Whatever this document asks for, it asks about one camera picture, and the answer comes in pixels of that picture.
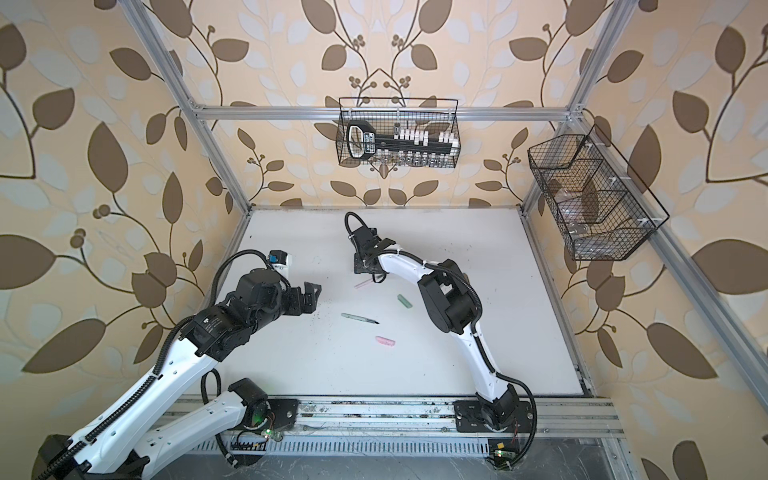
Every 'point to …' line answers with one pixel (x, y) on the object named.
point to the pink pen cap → (384, 340)
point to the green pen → (354, 317)
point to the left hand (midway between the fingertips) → (307, 286)
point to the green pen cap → (404, 301)
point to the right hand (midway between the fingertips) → (368, 267)
